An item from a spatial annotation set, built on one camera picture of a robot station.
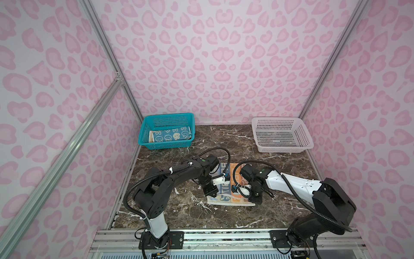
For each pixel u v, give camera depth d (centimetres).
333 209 43
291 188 50
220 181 78
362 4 69
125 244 73
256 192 72
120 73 90
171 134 111
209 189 75
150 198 47
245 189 75
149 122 113
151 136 109
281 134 113
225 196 86
